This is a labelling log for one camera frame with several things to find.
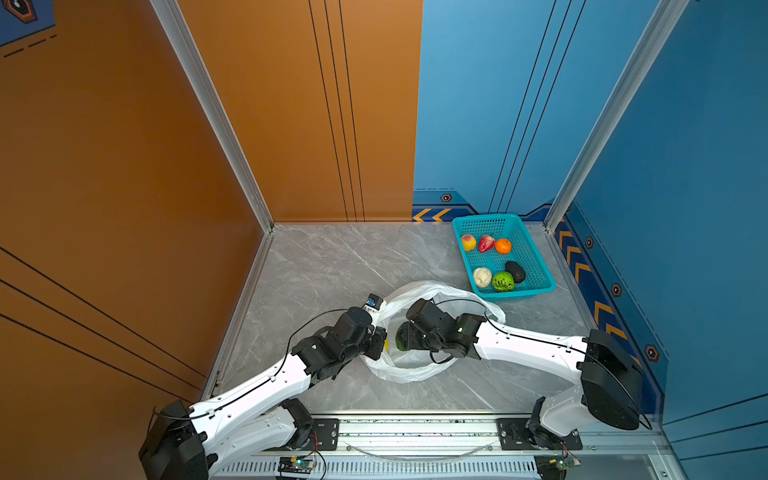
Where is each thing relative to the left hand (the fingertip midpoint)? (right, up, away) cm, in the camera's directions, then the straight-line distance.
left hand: (386, 327), depth 80 cm
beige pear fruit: (+31, +12, +17) cm, 37 cm away
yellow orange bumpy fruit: (+30, +24, +29) cm, 48 cm away
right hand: (+5, -3, +1) cm, 6 cm away
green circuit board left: (-22, -31, -9) cm, 38 cm away
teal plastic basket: (+48, +20, +25) cm, 58 cm away
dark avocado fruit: (+43, +14, +20) cm, 49 cm away
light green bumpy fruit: (+37, +10, +15) cm, 41 cm away
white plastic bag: (+4, -12, +5) cm, 14 cm away
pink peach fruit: (+36, +23, +29) cm, 52 cm away
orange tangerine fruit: (+43, +22, +29) cm, 56 cm away
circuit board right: (+41, -30, -10) cm, 51 cm away
